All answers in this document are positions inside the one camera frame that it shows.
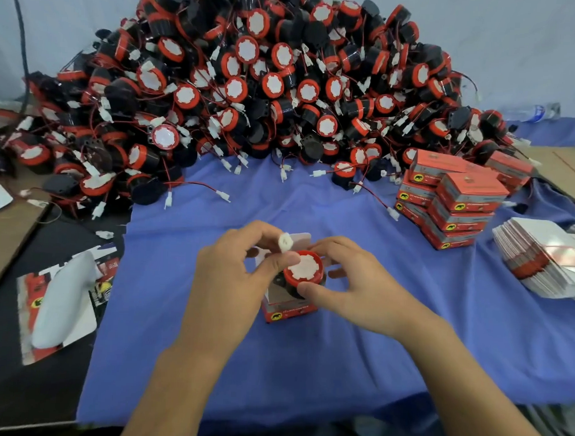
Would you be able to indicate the person's right forearm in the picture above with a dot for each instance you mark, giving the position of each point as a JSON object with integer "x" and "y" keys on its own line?
{"x": 479, "y": 392}

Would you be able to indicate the blue table cloth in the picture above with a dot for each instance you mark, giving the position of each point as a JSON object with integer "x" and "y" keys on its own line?
{"x": 472, "y": 335}

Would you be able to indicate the clear plastic water bottle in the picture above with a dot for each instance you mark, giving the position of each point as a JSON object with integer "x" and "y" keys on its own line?
{"x": 531, "y": 112}

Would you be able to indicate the person's left hand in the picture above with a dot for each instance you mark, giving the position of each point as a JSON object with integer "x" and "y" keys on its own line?
{"x": 228, "y": 289}

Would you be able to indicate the person's right hand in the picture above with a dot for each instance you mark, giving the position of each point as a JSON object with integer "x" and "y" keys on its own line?
{"x": 374, "y": 294}

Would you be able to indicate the stack of box blanks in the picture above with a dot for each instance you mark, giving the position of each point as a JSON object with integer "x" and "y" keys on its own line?
{"x": 540, "y": 257}

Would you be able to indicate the buzzer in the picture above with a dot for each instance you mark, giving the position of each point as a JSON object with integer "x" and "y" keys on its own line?
{"x": 305, "y": 268}

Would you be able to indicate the brown cardboard piece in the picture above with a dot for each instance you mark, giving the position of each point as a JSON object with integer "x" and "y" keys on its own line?
{"x": 4, "y": 239}

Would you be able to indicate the brown cardboard sheet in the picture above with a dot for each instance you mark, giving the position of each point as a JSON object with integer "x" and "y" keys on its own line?
{"x": 567, "y": 173}

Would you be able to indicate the pile of black red buzzers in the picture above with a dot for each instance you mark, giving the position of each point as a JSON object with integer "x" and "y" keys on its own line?
{"x": 236, "y": 82}

